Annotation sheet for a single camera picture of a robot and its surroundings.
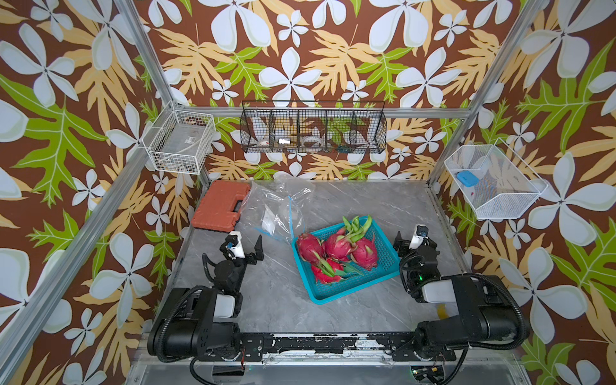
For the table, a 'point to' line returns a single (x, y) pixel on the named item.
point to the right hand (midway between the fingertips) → (410, 233)
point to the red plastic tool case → (221, 206)
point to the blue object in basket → (468, 178)
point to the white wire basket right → (497, 185)
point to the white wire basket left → (179, 139)
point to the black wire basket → (313, 127)
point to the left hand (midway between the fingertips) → (247, 233)
